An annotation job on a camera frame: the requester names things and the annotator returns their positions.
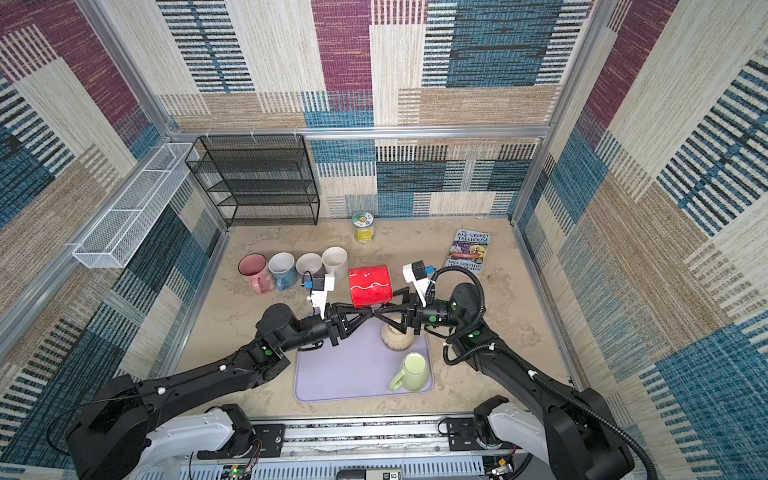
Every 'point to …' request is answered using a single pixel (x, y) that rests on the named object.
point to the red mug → (370, 286)
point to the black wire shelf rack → (257, 180)
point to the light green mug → (414, 376)
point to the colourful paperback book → (469, 250)
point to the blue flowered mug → (283, 267)
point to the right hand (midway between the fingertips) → (379, 311)
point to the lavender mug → (308, 262)
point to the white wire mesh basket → (118, 231)
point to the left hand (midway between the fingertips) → (371, 311)
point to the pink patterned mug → (253, 266)
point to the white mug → (335, 261)
